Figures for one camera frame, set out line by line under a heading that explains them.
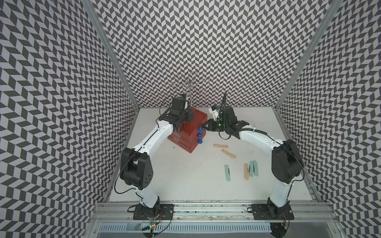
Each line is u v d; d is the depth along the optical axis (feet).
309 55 2.77
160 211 2.32
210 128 2.47
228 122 2.27
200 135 2.91
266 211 2.17
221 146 3.18
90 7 2.34
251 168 2.84
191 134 2.53
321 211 2.48
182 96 2.53
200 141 3.09
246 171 2.82
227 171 2.83
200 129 2.72
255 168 2.87
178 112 2.18
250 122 2.17
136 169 1.48
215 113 2.64
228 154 3.13
